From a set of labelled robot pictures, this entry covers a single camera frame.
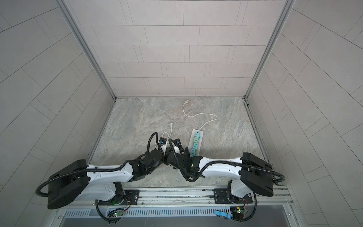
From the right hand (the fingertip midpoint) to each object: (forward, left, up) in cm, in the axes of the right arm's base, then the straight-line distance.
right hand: (175, 157), depth 81 cm
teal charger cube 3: (+13, -14, +2) cm, 20 cm away
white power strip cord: (+46, -10, -1) cm, 47 cm away
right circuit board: (-26, -32, -6) cm, 42 cm away
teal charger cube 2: (+6, -13, +2) cm, 14 cm away
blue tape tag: (-28, -22, -3) cm, 36 cm away
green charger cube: (+9, -13, +3) cm, 16 cm away
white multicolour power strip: (+4, -14, -1) cm, 14 cm away
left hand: (+3, 0, +1) cm, 4 cm away
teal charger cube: (+1, -11, +3) cm, 11 cm away
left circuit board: (-24, +27, 0) cm, 37 cm away
